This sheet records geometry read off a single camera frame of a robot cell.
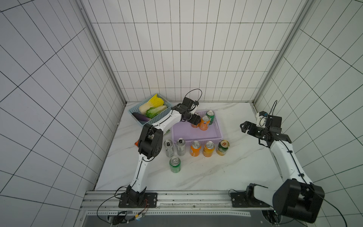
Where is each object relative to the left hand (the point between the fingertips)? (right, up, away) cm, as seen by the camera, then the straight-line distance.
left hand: (193, 120), depth 98 cm
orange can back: (+1, -5, +6) cm, 8 cm away
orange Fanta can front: (0, -16, -14) cm, 21 cm away
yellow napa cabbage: (-31, +14, +12) cm, 36 cm away
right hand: (+29, -2, -14) cm, 32 cm away
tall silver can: (-8, -14, -18) cm, 25 cm away
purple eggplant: (-38, +2, +4) cm, 39 cm away
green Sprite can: (-12, -22, -23) cm, 34 cm away
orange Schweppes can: (+8, -17, -16) cm, 24 cm away
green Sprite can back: (+13, +4, 0) cm, 14 cm away
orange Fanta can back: (+8, -1, -3) cm, 8 cm away
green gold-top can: (+16, -15, -16) cm, 28 cm away
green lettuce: (-31, +5, +5) cm, 32 cm away
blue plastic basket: (-45, +8, +11) cm, 47 cm away
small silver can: (-15, -15, -18) cm, 28 cm away
